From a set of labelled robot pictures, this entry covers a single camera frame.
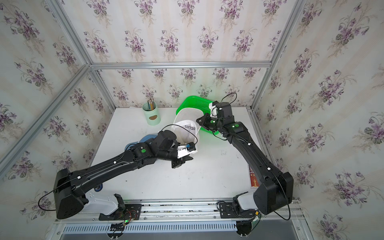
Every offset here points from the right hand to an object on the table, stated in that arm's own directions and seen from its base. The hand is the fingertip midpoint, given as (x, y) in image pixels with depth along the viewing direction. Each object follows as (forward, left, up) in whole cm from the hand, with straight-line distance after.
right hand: (198, 119), depth 76 cm
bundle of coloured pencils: (+24, +33, -12) cm, 42 cm away
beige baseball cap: (+4, +6, -4) cm, 8 cm away
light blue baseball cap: (0, +31, -18) cm, 36 cm away
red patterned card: (-22, -32, -27) cm, 47 cm away
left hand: (-18, +2, -7) cm, 20 cm away
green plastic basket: (+37, -1, -24) cm, 44 cm away
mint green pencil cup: (+18, +32, -18) cm, 41 cm away
